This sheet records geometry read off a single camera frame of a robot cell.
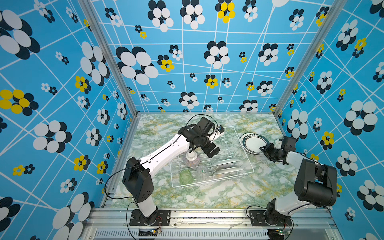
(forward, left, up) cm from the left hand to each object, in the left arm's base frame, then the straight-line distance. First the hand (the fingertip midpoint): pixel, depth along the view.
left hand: (214, 144), depth 79 cm
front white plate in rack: (-13, -8, -4) cm, 16 cm away
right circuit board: (-37, -29, -19) cm, 51 cm away
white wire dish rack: (-6, +10, -15) cm, 19 cm away
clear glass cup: (-12, +6, -9) cm, 17 cm away
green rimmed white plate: (+12, -28, -17) cm, 35 cm away
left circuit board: (-37, +31, -20) cm, 53 cm away
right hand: (+6, -33, -15) cm, 37 cm away
